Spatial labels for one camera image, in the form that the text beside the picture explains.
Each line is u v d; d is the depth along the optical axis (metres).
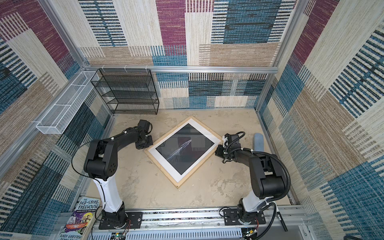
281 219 0.73
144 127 0.83
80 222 0.71
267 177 0.46
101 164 0.53
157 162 0.92
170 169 0.90
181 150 0.97
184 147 0.99
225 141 0.88
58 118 0.71
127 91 1.11
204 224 0.73
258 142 0.99
